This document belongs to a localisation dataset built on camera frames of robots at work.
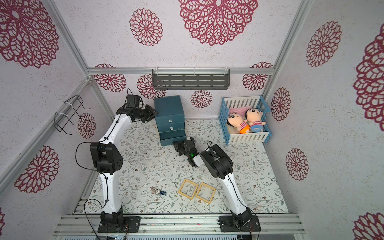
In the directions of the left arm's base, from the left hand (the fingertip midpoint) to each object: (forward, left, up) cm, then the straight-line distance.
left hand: (158, 113), depth 95 cm
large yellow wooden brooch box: (-38, -21, -20) cm, 47 cm away
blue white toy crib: (+17, -57, -9) cm, 60 cm away
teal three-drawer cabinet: (-3, -8, -3) cm, 9 cm away
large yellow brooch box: (-47, -27, -19) cm, 57 cm away
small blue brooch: (-44, -5, -19) cm, 48 cm away
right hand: (-9, -10, -17) cm, 22 cm away
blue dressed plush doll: (+3, -64, -6) cm, 65 cm away
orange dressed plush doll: (+2, -52, -9) cm, 53 cm away
